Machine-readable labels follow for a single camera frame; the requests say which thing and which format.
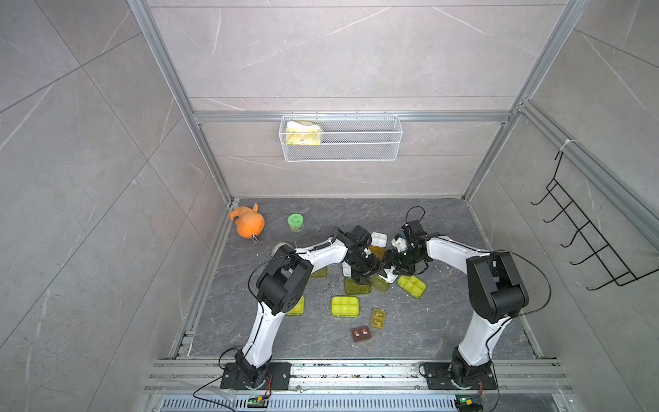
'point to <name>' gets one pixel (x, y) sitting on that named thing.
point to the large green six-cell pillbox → (345, 306)
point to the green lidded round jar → (295, 221)
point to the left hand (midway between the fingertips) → (386, 276)
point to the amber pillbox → (378, 244)
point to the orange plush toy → (250, 223)
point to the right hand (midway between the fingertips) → (387, 268)
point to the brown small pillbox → (361, 333)
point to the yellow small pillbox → (378, 318)
